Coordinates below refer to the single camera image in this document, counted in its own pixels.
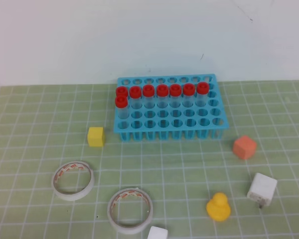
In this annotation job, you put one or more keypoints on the green grid cutting mat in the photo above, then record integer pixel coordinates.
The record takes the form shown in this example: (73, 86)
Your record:
(44, 127)

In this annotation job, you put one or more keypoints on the red capped tube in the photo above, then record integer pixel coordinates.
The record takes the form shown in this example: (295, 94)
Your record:
(175, 91)
(122, 106)
(202, 91)
(135, 97)
(188, 94)
(162, 92)
(148, 96)
(122, 91)

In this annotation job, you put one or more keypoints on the right tape roll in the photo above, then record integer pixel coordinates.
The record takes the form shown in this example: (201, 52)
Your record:
(129, 230)

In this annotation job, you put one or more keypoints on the blue test tube rack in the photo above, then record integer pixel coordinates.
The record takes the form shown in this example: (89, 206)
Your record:
(194, 121)

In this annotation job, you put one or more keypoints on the yellow cube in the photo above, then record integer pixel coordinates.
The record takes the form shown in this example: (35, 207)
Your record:
(96, 136)

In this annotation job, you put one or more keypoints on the tape roll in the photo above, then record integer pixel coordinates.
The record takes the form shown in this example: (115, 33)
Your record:
(67, 196)
(129, 230)

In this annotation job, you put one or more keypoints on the white foam cube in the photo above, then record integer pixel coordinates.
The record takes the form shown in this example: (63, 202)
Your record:
(157, 233)

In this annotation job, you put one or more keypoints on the white charger block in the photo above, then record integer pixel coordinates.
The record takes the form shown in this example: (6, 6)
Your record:
(262, 189)

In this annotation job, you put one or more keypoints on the left tape roll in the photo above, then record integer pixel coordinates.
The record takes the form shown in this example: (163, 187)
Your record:
(67, 196)

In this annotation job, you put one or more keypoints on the orange cube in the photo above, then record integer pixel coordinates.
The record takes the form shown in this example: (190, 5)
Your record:
(244, 147)

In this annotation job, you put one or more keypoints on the yellow rubber duck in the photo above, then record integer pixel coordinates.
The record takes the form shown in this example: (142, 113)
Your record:
(218, 207)

